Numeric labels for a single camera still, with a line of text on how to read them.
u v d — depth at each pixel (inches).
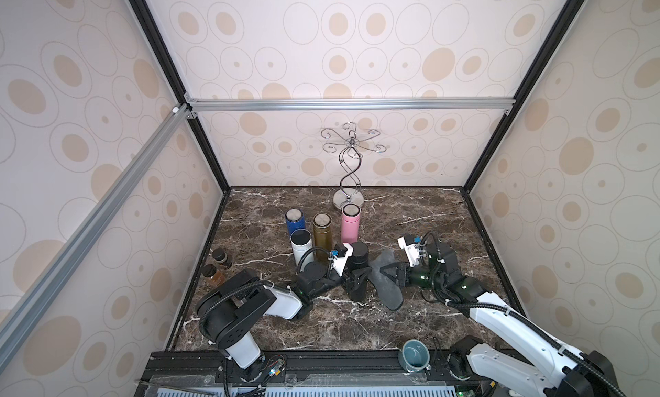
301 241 30.0
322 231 32.6
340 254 27.5
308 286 25.2
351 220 33.3
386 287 28.9
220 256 34.1
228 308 18.0
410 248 28.1
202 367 29.3
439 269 23.7
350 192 45.8
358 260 28.8
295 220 32.2
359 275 29.3
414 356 29.8
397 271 28.0
